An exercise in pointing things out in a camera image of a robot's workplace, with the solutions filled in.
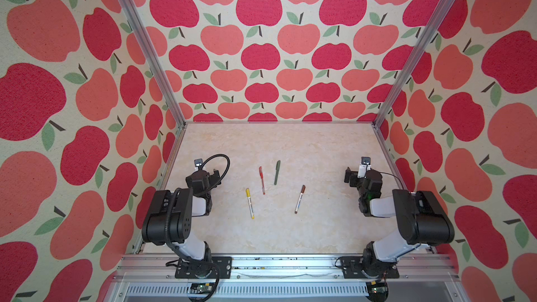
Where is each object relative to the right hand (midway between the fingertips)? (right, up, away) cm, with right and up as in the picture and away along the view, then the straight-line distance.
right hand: (362, 172), depth 94 cm
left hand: (-72, 0, +1) cm, 72 cm away
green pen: (-38, +1, +8) cm, 39 cm away
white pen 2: (-29, -12, -3) cm, 32 cm away
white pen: (-52, -10, -1) cm, 53 cm away
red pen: (-46, -2, +7) cm, 47 cm away
